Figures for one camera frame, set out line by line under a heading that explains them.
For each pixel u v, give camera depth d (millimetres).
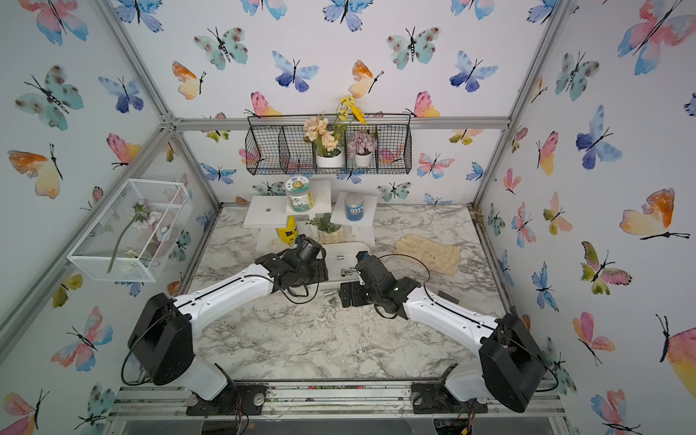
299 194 827
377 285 621
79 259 584
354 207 904
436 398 642
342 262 1025
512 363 412
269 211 981
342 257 1019
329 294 934
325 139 810
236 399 720
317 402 740
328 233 981
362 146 893
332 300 922
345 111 829
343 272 986
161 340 429
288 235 1018
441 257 1018
